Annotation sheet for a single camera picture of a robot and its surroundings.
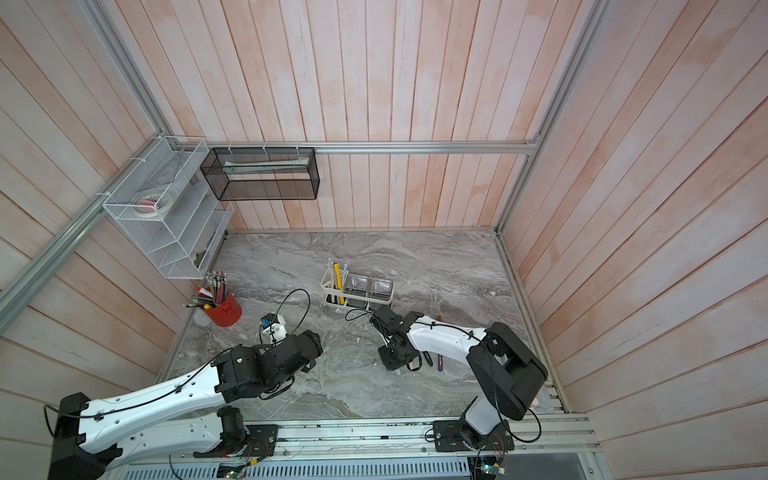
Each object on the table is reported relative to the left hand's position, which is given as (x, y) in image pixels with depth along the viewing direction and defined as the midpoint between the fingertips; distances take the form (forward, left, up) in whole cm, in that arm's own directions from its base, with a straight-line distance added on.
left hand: (310, 349), depth 76 cm
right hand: (+2, -22, -13) cm, 26 cm away
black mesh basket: (+59, +24, +12) cm, 65 cm away
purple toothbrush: (+1, -36, -12) cm, 38 cm away
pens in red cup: (+18, +35, -4) cm, 39 cm away
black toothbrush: (+2, -32, -12) cm, 35 cm away
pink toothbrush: (+22, -7, +2) cm, 24 cm away
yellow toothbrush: (+22, -5, -1) cm, 23 cm away
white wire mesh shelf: (+23, +35, +16) cm, 44 cm away
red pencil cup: (+13, +28, -5) cm, 32 cm away
